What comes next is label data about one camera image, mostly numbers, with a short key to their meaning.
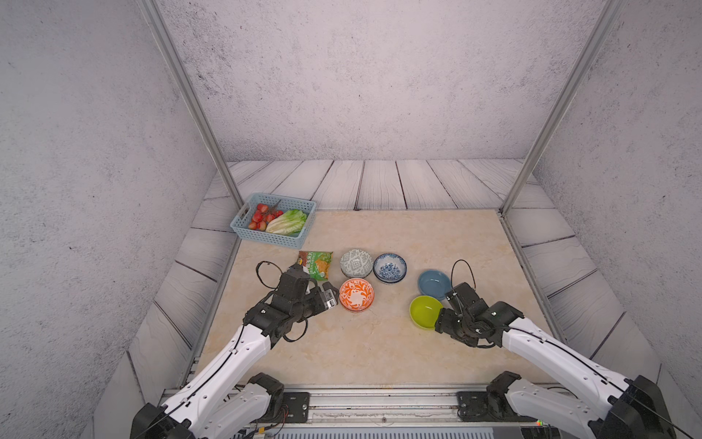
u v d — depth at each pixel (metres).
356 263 0.99
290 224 1.10
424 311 0.90
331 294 0.71
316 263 0.99
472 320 0.60
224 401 0.45
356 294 0.93
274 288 0.63
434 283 0.97
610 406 0.40
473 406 0.73
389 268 1.00
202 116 0.91
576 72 0.81
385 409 0.74
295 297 0.61
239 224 1.11
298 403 0.74
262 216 1.15
